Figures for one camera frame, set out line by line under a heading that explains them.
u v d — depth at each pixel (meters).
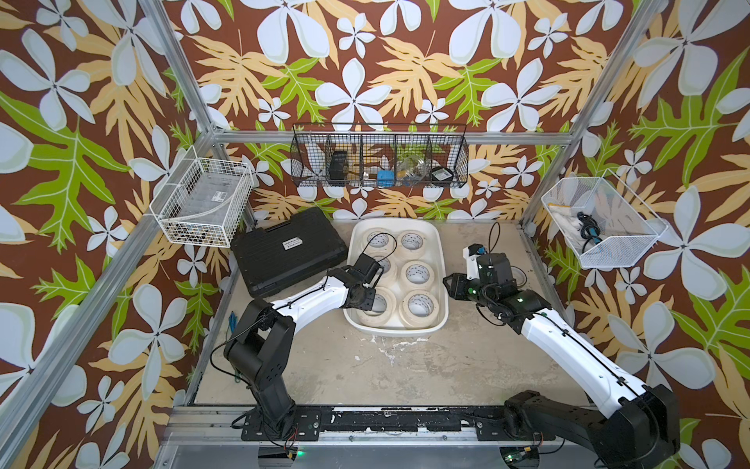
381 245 1.10
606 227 0.81
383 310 0.88
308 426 0.74
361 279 0.70
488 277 0.61
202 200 0.79
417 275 1.01
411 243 1.11
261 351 0.46
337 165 0.99
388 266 0.99
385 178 0.95
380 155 0.98
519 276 1.04
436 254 0.99
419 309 0.95
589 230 0.81
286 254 1.01
